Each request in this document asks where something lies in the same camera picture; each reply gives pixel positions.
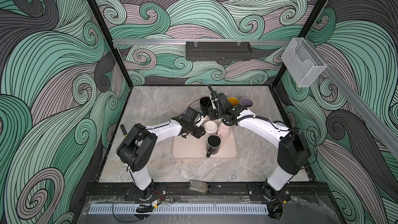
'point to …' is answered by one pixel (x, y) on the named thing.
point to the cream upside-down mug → (211, 127)
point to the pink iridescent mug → (246, 101)
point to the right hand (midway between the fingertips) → (211, 111)
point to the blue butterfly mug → (233, 101)
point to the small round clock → (280, 123)
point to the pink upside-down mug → (223, 130)
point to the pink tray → (193, 148)
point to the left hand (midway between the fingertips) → (203, 130)
